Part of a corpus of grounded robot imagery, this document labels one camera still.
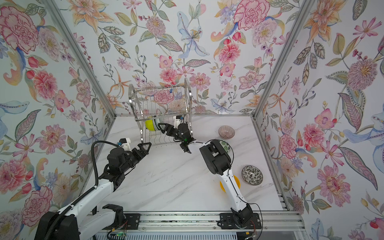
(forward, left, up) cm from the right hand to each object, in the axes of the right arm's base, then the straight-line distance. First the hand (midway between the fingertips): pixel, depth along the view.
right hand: (161, 125), depth 96 cm
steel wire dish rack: (+29, +1, -8) cm, 30 cm away
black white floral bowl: (-25, -56, -14) cm, 63 cm away
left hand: (-19, +2, +3) cm, 20 cm away
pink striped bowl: (+7, -44, -14) cm, 47 cm away
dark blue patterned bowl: (+3, +3, 0) cm, 4 cm away
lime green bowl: (+1, +8, -1) cm, 8 cm away
